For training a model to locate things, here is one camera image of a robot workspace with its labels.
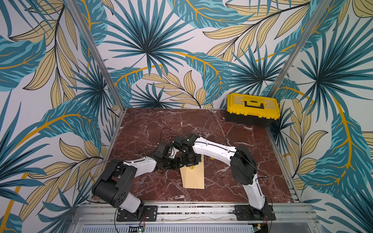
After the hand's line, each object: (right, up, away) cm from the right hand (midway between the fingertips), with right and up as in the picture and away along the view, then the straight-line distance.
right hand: (189, 164), depth 86 cm
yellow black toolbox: (+43, +34, +13) cm, 56 cm away
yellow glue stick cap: (+9, +10, -28) cm, 31 cm away
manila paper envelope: (+2, -9, +1) cm, 9 cm away
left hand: (-4, -1, +1) cm, 4 cm away
